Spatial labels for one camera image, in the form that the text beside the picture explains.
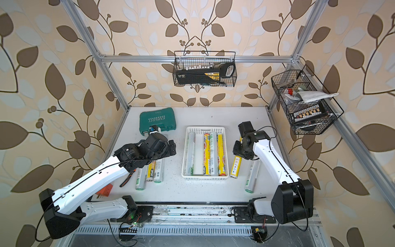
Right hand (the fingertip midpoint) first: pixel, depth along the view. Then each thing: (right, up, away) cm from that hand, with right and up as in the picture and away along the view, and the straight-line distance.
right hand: (238, 153), depth 83 cm
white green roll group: (-12, -2, +8) cm, 15 cm away
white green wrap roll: (-26, +7, +16) cm, 32 cm away
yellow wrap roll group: (-17, -2, +9) cm, 19 cm away
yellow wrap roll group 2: (-2, -4, -6) cm, 7 cm away
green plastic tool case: (-47, +20, +25) cm, 57 cm away
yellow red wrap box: (-8, -6, +6) cm, 12 cm away
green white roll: (+8, -13, 0) cm, 15 cm away
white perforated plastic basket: (-22, +11, +19) cm, 31 cm away
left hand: (-35, +5, -9) cm, 37 cm away
